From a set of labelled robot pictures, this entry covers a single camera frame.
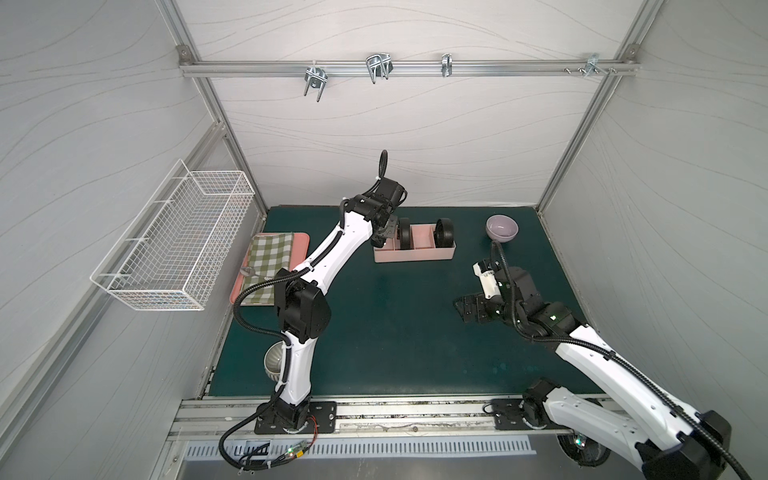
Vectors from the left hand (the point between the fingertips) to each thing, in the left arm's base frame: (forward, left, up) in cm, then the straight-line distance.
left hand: (381, 225), depth 88 cm
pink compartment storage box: (+5, -15, -18) cm, 24 cm away
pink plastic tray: (-16, +47, -20) cm, 53 cm away
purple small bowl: (+16, -44, -18) cm, 50 cm away
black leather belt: (+5, -8, -10) cm, 14 cm away
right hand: (-21, -24, -5) cm, 32 cm away
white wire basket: (-19, +48, +10) cm, 52 cm away
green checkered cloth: (+3, +41, -19) cm, 46 cm away
